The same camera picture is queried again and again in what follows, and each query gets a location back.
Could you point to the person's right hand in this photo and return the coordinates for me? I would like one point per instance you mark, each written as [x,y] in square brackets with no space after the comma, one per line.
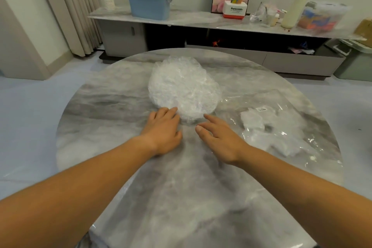
[224,140]

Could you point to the person's left hand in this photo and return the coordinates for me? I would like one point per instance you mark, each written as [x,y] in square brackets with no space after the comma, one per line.
[161,134]

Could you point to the clear bag of caps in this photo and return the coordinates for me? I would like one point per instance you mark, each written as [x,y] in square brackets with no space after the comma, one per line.
[273,137]

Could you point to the pile of clear plastic caps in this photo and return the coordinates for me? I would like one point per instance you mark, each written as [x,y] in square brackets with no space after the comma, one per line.
[183,85]

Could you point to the clear plastic bag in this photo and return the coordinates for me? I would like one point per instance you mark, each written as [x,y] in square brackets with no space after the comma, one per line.
[325,152]

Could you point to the person's left forearm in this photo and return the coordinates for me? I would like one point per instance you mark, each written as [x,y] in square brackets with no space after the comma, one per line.
[70,198]

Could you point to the person's right forearm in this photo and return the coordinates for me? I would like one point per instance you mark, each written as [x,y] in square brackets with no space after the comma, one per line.
[314,198]

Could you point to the blue storage box white lid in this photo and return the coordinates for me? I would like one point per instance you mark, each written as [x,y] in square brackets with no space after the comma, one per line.
[149,3]

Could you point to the green storage bin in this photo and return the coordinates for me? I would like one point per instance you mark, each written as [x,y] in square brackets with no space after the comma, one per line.
[355,63]

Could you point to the long grey low cabinet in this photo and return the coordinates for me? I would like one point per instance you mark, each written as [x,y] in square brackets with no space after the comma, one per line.
[122,38]

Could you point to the small white cup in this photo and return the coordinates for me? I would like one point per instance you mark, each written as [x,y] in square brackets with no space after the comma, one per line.
[273,20]

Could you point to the red and white box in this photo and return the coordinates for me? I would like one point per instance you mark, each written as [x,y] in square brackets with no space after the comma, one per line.
[235,11]

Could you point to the crumpled clear wrapper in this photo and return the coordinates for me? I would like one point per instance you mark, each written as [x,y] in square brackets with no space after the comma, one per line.
[259,13]

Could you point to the cream paper roll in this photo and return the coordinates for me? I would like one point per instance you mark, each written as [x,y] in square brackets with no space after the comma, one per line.
[293,12]

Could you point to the beige curtain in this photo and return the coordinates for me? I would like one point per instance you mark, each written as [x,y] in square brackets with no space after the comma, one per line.
[70,9]

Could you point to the clear container colourful contents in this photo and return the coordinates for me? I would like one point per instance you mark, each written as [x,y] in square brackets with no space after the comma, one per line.
[322,17]

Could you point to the brown cardboard box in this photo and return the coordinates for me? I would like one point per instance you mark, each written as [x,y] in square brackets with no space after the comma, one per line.
[365,33]

